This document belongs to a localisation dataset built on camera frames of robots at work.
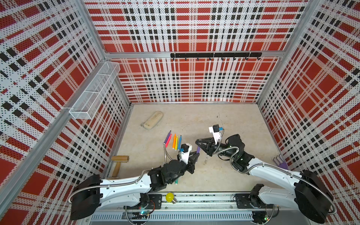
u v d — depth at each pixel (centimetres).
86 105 93
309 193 41
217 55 89
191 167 64
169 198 73
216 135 65
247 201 72
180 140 99
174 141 98
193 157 71
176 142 98
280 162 88
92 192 48
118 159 91
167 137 99
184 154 62
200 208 73
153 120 108
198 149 72
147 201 65
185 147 61
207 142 66
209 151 65
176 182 80
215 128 65
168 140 98
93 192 48
